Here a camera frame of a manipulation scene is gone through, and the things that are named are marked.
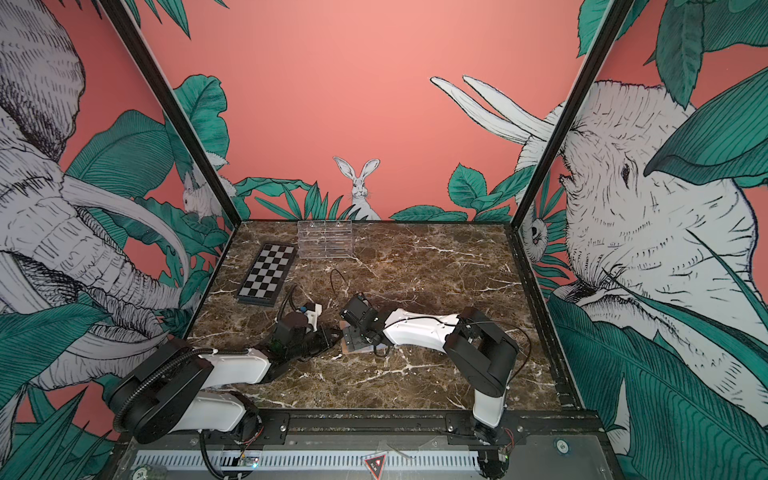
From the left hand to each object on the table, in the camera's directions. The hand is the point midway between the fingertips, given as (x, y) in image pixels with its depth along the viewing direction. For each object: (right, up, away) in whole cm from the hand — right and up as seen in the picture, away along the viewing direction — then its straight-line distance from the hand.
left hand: (348, 330), depth 86 cm
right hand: (+3, -1, +1) cm, 3 cm away
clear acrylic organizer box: (-13, +28, +23) cm, 38 cm away
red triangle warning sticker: (+9, -27, -17) cm, 33 cm away
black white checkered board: (-30, +14, +14) cm, 36 cm away
